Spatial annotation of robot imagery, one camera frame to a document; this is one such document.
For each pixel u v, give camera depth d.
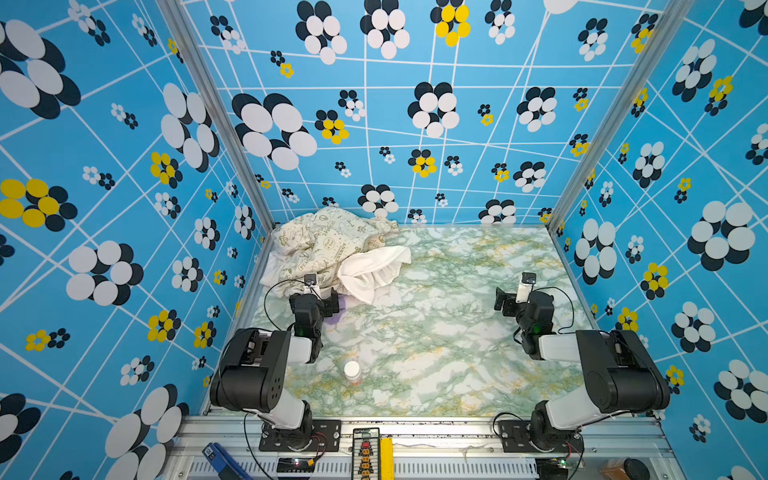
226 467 0.67
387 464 0.69
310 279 0.81
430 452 0.74
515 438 0.72
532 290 0.79
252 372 0.46
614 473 0.66
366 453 0.71
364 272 0.98
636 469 0.61
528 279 0.81
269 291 0.99
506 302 0.86
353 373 0.77
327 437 0.73
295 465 0.72
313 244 0.95
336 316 0.92
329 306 0.86
